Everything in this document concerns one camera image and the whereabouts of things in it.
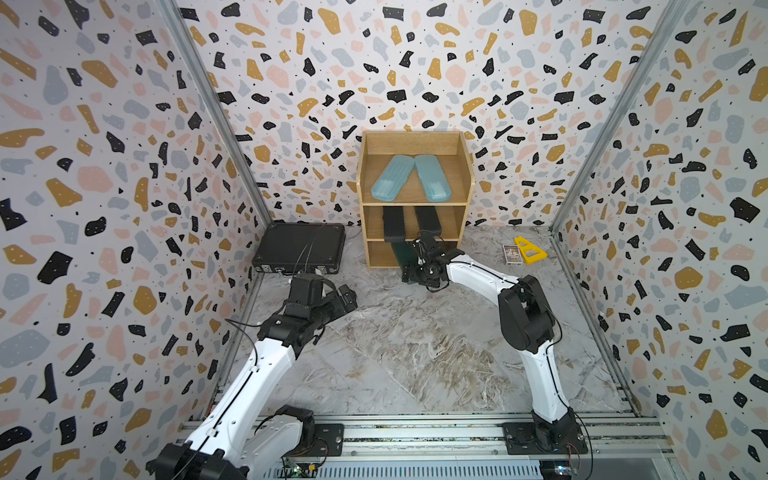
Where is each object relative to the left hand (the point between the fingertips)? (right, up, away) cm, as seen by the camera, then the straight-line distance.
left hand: (345, 298), depth 79 cm
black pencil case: (+12, +22, +19) cm, 31 cm away
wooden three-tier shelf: (+31, +46, +21) cm, 59 cm away
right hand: (+18, +4, +20) cm, 27 cm away
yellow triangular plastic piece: (+64, +15, +37) cm, 76 cm away
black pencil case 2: (+24, +22, +20) cm, 38 cm away
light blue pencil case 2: (+25, +35, +11) cm, 44 cm away
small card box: (+57, +12, +34) cm, 67 cm away
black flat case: (-31, +17, +35) cm, 50 cm away
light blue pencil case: (+11, +32, +8) cm, 35 cm away
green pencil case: (+16, +12, +24) cm, 31 cm away
